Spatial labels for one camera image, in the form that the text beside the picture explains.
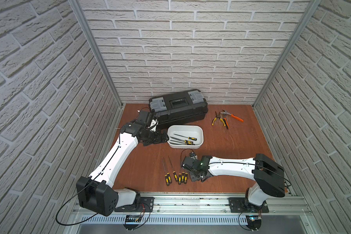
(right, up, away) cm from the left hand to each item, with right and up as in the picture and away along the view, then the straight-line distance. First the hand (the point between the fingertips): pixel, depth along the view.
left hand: (164, 137), depth 77 cm
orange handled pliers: (+44, +15, +36) cm, 59 cm away
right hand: (+18, -23, +6) cm, 30 cm away
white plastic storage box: (+20, +1, +25) cm, 32 cm away
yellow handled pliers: (+38, +12, +34) cm, 52 cm away
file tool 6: (+15, -3, +22) cm, 26 cm away
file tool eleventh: (+12, -5, +19) cm, 23 cm away
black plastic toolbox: (+8, +17, +17) cm, 25 cm away
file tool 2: (+6, -24, +4) cm, 25 cm away
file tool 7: (+13, -6, +18) cm, 23 cm away
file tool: (+3, -24, +4) cm, 25 cm away
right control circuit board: (+45, -41, -8) cm, 61 cm away
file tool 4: (+10, -24, +5) cm, 26 cm away
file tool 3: (+8, -24, +4) cm, 26 cm away
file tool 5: (+12, -24, +4) cm, 27 cm away
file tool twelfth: (+6, -7, +18) cm, 21 cm away
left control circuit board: (-15, -41, -5) cm, 44 cm away
